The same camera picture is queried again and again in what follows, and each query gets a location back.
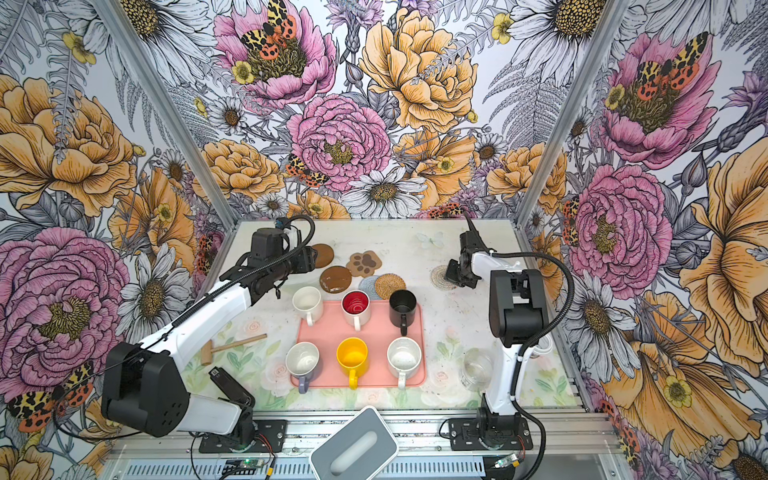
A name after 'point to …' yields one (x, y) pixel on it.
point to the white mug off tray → (307, 304)
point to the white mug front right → (403, 358)
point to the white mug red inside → (356, 307)
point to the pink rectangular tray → (331, 328)
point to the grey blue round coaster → (367, 284)
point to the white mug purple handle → (302, 359)
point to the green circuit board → (244, 463)
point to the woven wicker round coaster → (387, 283)
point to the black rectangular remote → (231, 387)
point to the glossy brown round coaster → (335, 279)
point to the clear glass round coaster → (438, 280)
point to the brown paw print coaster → (363, 264)
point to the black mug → (403, 308)
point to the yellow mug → (353, 357)
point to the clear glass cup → (475, 369)
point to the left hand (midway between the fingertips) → (306, 260)
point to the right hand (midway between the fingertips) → (452, 285)
